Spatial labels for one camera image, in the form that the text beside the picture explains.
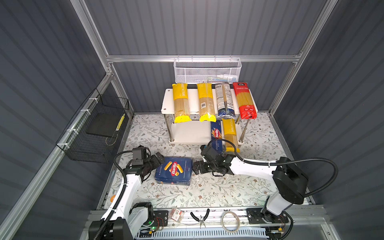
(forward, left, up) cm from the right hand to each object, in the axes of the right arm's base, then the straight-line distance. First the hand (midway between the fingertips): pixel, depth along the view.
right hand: (199, 168), depth 85 cm
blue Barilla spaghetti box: (+22, -12, +4) cm, 25 cm away
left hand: (+3, +24, +4) cm, 24 cm away
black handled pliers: (-25, -1, -5) cm, 26 cm away
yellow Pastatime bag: (+22, -21, +3) cm, 30 cm away
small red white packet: (-23, +11, -3) cm, 26 cm away
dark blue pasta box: (-2, +13, +2) cm, 14 cm away
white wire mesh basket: (+79, -8, +16) cm, 81 cm away
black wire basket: (+7, +52, +24) cm, 58 cm away
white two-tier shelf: (+25, +3, +2) cm, 25 cm away
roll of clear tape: (-27, -12, -4) cm, 30 cm away
